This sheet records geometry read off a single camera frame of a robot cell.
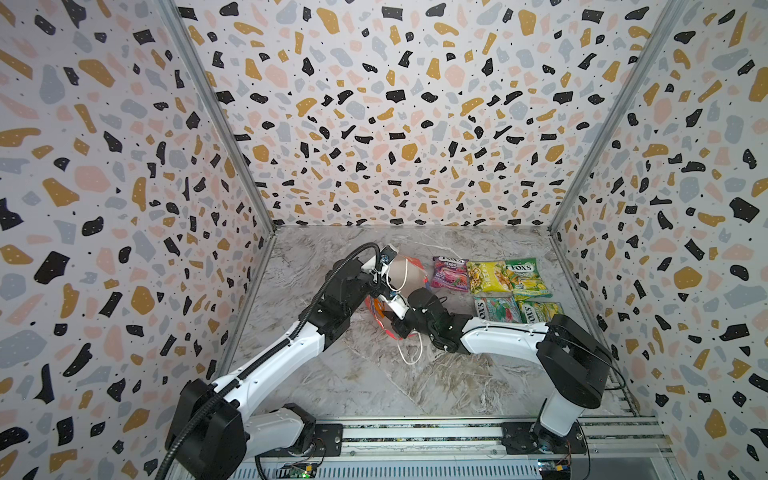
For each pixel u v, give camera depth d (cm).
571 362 46
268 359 47
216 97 84
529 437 74
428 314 65
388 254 64
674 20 71
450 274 105
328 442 73
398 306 75
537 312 95
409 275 73
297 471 70
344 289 56
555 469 72
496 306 96
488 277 103
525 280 103
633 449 76
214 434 38
